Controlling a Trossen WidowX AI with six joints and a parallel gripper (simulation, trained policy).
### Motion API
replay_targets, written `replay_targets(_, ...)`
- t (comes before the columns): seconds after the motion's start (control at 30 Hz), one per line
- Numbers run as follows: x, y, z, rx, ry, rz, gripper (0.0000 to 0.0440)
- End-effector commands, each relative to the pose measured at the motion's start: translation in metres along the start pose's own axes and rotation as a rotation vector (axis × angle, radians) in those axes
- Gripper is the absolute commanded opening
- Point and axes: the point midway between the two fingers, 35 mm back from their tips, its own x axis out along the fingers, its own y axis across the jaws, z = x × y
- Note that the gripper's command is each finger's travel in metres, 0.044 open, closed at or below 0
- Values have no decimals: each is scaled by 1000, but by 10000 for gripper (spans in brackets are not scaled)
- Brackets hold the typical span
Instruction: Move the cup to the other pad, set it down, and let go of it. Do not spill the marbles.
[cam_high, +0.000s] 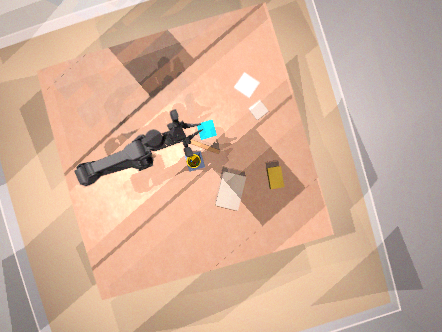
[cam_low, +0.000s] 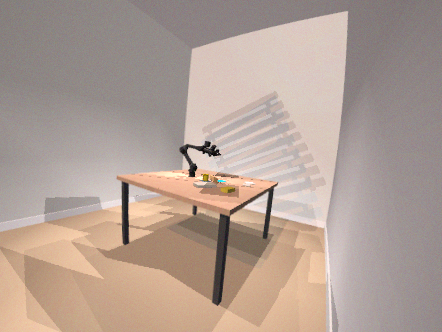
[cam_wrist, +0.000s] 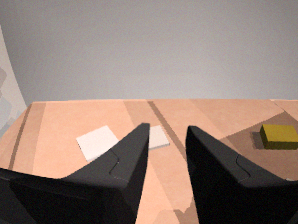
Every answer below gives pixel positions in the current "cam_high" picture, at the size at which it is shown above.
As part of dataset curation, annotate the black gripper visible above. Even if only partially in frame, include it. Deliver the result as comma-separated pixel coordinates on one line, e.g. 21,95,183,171
161,109,203,157

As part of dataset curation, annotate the yellow rectangular block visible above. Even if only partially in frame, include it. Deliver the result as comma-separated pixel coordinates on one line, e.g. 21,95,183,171
266,166,284,189

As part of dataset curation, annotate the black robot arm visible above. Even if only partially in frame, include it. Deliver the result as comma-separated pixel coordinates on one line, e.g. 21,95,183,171
74,121,186,187

